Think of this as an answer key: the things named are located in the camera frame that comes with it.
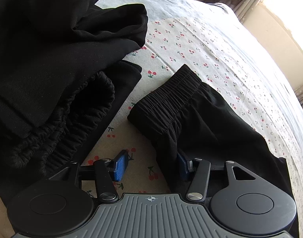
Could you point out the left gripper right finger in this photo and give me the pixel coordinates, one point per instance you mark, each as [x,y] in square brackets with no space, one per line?
[197,172]

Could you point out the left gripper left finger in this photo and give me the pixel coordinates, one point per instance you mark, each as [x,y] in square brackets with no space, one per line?
[107,171]

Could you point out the black pants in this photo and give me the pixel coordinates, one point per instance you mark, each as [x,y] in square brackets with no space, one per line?
[249,191]

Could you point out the black clothes pile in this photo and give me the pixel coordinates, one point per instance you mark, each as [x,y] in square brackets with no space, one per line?
[63,78]

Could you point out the cherry print bed sheet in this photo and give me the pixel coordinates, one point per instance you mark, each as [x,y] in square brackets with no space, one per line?
[143,174]

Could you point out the light blue bed cover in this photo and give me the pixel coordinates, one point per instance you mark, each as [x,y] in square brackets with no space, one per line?
[166,2]

